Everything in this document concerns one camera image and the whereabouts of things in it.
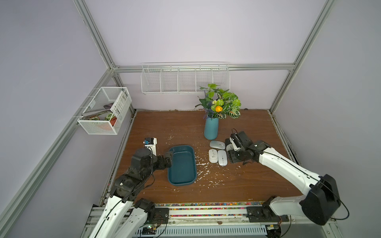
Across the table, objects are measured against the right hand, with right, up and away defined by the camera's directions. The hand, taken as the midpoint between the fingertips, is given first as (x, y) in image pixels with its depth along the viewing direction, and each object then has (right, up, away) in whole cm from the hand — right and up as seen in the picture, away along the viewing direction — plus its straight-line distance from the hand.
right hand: (233, 154), depth 84 cm
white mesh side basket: (-68, +23, -8) cm, 72 cm away
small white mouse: (-11, -3, +9) cm, 14 cm away
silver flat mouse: (-7, +3, +17) cm, 19 cm away
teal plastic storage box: (-29, -10, +6) cm, 31 cm away
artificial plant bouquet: (-9, +28, -10) cm, 31 cm away
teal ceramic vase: (-11, +15, +11) cm, 21 cm away
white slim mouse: (-5, -4, +8) cm, 10 cm away
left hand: (-37, +3, -12) cm, 39 cm away
